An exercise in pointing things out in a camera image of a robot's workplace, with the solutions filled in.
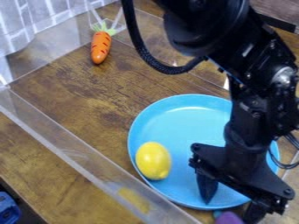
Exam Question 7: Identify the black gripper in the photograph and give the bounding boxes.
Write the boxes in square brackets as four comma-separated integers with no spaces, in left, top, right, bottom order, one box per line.
[190,125,295,224]

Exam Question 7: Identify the purple toy eggplant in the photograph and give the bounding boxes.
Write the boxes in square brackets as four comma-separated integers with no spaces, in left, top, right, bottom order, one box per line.
[214,211,245,224]

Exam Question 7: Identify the blue round tray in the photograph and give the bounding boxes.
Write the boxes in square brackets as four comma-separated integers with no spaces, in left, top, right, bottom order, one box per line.
[126,94,281,211]

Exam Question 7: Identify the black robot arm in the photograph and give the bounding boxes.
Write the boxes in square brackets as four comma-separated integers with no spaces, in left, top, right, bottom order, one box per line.
[155,0,299,224]

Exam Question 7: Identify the yellow toy lemon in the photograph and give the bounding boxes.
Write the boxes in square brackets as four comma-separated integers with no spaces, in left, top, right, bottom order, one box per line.
[135,142,172,180]

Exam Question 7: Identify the blue plastic object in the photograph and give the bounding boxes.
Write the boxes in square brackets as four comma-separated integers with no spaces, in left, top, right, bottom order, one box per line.
[0,192,22,224]

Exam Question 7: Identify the orange toy carrot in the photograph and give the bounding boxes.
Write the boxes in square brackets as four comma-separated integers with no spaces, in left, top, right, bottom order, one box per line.
[90,22,116,65]

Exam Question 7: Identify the white checkered curtain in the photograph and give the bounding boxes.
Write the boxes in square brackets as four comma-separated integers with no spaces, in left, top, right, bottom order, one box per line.
[0,0,116,56]

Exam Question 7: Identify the thin black wire loop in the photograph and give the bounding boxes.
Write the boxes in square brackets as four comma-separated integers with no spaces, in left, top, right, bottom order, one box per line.
[267,132,299,170]

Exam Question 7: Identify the black braided cable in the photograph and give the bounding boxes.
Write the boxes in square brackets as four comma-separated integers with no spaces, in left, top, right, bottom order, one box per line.
[120,0,209,75]

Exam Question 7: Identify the clear acrylic enclosure wall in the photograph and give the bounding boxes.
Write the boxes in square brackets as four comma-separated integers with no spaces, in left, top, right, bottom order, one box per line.
[0,86,202,224]

